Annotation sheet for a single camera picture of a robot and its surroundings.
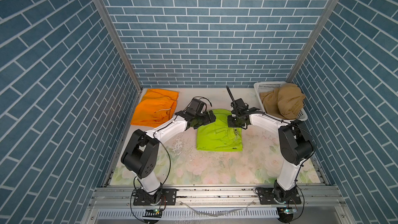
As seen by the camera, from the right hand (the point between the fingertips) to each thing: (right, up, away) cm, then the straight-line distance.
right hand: (228, 121), depth 96 cm
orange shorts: (-49, +8, +10) cm, 51 cm away
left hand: (-11, +2, -8) cm, 13 cm away
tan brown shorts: (+37, +12, +2) cm, 39 cm away
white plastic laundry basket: (+27, +23, +16) cm, 39 cm away
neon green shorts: (-7, -8, -5) cm, 12 cm away
